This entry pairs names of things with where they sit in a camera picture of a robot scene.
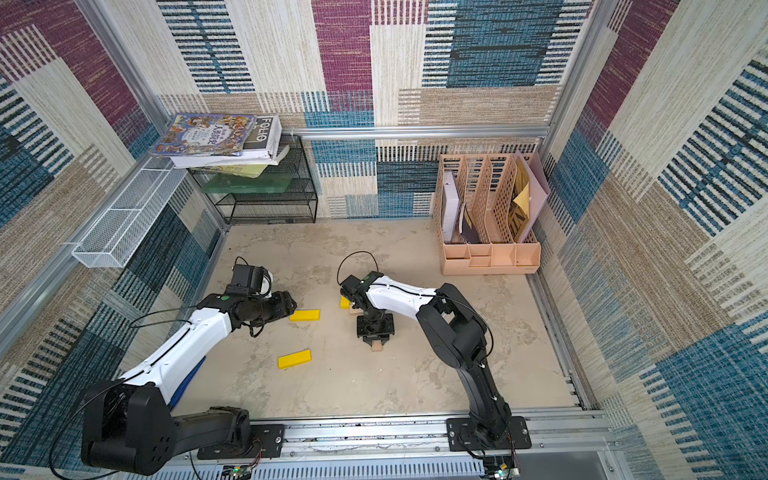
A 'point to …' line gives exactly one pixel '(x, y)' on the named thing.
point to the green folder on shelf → (267, 183)
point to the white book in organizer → (451, 206)
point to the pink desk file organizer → (486, 209)
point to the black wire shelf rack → (299, 204)
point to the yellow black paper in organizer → (521, 198)
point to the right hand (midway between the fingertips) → (372, 340)
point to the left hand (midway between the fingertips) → (287, 306)
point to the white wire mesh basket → (116, 238)
